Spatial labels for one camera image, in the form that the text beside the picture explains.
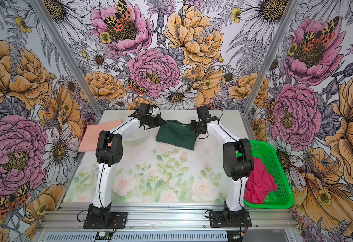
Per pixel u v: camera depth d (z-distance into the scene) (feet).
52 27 2.55
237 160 1.70
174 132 3.32
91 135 3.49
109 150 2.06
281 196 2.59
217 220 2.40
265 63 3.08
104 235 2.34
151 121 3.07
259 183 2.63
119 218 2.48
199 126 2.72
